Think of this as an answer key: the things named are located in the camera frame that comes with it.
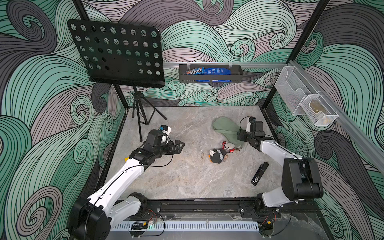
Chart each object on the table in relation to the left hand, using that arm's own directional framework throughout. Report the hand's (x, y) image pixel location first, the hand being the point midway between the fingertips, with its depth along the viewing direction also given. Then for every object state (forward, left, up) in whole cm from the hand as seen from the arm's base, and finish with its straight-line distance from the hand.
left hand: (178, 142), depth 78 cm
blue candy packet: (+42, -19, +17) cm, 49 cm away
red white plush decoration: (+6, -32, -14) cm, 35 cm away
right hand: (+13, -41, -9) cm, 44 cm away
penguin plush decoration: (-1, -22, -12) cm, 25 cm away
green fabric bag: (+22, -34, -15) cm, 43 cm away
